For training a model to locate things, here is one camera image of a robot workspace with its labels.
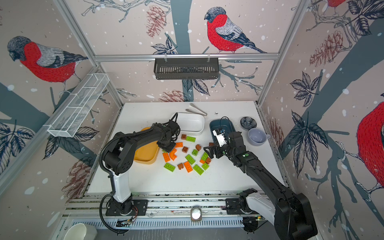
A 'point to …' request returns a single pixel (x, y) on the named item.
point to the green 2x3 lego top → (191, 139)
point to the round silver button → (196, 214)
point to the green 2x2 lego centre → (195, 152)
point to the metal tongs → (195, 111)
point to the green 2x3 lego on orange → (204, 156)
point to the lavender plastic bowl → (257, 137)
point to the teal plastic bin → (224, 124)
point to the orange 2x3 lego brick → (179, 144)
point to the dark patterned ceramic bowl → (247, 123)
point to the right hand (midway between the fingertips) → (210, 146)
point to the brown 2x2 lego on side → (198, 147)
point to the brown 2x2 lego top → (183, 136)
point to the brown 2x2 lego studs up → (211, 144)
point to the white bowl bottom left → (81, 231)
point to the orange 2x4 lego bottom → (188, 166)
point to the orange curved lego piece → (172, 154)
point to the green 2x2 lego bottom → (205, 166)
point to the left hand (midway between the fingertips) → (167, 148)
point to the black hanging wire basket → (189, 68)
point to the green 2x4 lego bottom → (198, 169)
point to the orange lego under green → (202, 161)
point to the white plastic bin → (190, 124)
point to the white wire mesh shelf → (74, 112)
